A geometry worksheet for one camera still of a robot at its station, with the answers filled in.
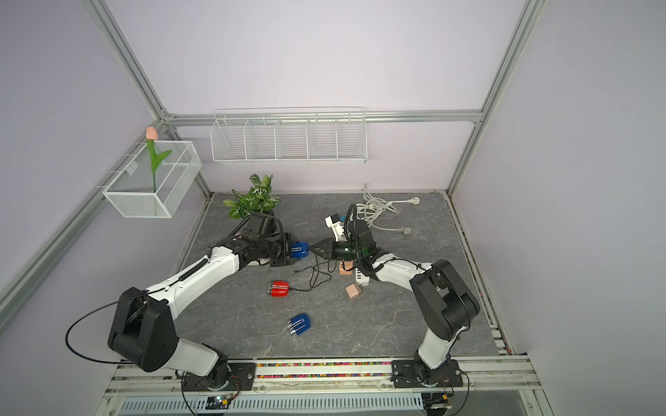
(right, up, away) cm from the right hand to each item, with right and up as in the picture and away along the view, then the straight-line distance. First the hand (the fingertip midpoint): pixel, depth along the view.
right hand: (307, 248), depth 82 cm
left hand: (-1, +1, +1) cm, 2 cm away
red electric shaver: (-11, -15, +6) cm, 19 cm away
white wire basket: (-50, +18, -8) cm, 53 cm away
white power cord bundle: (+24, +14, +26) cm, 38 cm away
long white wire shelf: (-7, +42, +17) cm, 46 cm away
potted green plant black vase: (-17, +16, +4) cm, 24 cm away
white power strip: (+18, -12, +9) cm, 23 cm away
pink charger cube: (+15, -15, +7) cm, 22 cm away
